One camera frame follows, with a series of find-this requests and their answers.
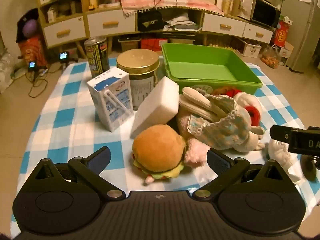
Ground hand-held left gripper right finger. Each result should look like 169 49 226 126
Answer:
191 148 290 200

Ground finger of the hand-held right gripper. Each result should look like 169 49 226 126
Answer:
269 124 292 142

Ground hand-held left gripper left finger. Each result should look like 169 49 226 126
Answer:
32 146 127 199

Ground white cloth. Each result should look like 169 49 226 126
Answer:
268 140 302 184

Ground brown powder puff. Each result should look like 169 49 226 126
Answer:
300 155 317 182

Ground pink plush rabbit doll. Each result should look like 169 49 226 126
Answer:
176 87 265 168

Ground red and white plush toy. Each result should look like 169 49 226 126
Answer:
225 87 263 128

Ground burger plush toy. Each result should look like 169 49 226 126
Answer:
129 124 187 184

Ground white sponge block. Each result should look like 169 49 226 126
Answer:
130 76 180 138

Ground green plastic bin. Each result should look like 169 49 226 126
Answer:
161 42 263 98

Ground blue and white checked tablecloth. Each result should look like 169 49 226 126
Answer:
11 55 320 233

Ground white and blue milk carton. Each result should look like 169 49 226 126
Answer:
87 67 134 132

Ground plastic bag of oranges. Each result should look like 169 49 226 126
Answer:
260 44 280 69

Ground cardboard box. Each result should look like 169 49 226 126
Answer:
279 41 294 65

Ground white crate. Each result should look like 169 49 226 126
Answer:
241 39 262 57

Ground red gift bag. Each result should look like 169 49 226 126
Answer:
271 20 290 48

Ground grey refrigerator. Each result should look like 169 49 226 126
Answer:
285 0 320 74

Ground black and yellow drink can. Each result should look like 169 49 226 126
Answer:
84 36 110 78

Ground glass jar with gold lid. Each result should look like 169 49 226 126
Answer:
116 49 160 110

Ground egg tray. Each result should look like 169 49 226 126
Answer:
207 39 235 49

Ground black microwave oven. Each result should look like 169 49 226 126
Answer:
250 0 282 29

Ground red box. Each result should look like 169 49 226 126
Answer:
140 38 168 52

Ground red patterned bag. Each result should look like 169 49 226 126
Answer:
19 36 47 67

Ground wooden cabinet with white drawers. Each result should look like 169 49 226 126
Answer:
35 0 275 58

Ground stack of papers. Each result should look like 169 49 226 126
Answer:
164 14 202 32

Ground black bag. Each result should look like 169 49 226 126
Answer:
137 10 165 32

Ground purple ball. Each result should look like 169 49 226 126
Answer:
22 20 38 37

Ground pink runner cloth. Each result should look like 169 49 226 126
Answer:
121 0 225 18

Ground black cable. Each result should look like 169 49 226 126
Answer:
27 76 48 98

